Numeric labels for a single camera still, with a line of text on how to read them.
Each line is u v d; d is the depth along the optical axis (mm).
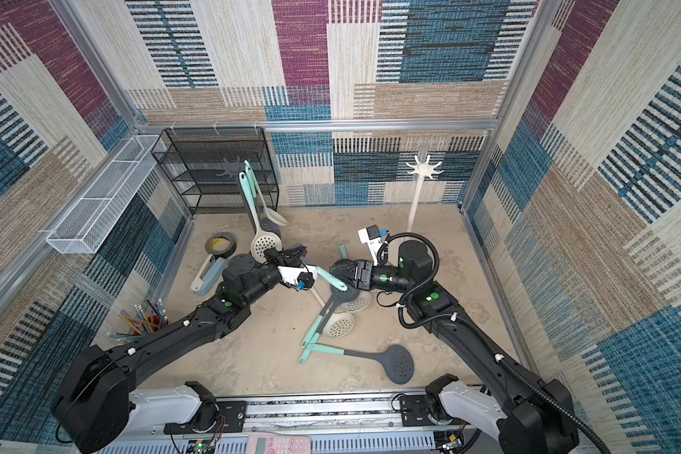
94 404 399
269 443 689
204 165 1078
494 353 450
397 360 787
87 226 714
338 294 938
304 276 657
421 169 744
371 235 639
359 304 912
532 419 380
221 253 1043
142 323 808
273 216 984
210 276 970
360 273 605
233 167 750
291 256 730
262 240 909
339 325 873
